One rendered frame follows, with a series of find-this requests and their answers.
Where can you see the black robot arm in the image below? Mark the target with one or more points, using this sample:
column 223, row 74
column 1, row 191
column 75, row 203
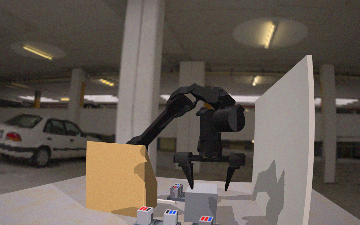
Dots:
column 225, row 117

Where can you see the grey flat panel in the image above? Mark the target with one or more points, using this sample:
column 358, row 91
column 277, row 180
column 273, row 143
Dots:
column 284, row 147

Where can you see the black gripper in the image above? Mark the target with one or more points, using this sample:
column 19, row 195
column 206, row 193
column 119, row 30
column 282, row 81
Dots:
column 209, row 145

